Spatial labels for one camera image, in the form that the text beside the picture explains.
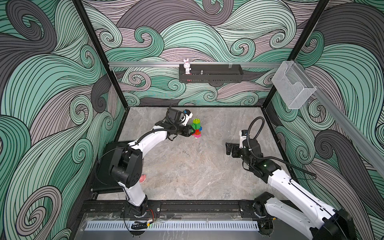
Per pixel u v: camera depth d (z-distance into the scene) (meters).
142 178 0.81
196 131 0.86
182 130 0.77
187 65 0.89
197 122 0.86
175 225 0.70
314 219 0.41
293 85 0.78
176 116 0.71
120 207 0.73
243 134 0.71
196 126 0.86
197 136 0.88
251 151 0.58
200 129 0.90
